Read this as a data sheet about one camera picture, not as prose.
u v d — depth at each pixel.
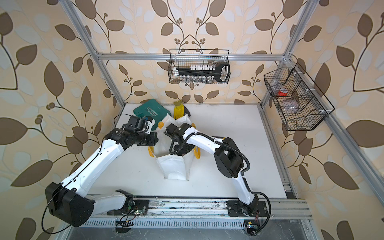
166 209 0.75
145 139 0.66
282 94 0.82
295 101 0.78
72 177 0.42
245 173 0.51
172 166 0.77
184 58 0.91
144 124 0.64
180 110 1.16
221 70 0.83
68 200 0.38
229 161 0.51
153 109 1.12
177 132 0.64
